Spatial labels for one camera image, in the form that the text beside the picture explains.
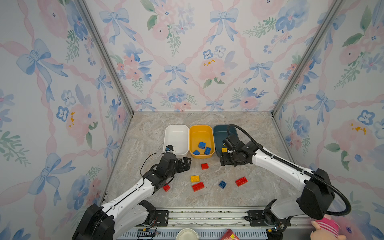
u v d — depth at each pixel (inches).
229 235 26.2
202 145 39.3
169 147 29.4
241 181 33.7
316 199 16.0
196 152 38.2
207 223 28.8
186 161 29.5
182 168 28.8
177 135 42.8
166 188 33.2
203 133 42.3
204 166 36.4
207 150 38.3
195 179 34.0
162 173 24.6
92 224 16.1
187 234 28.8
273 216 25.1
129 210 18.7
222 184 32.8
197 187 32.6
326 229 26.1
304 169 17.6
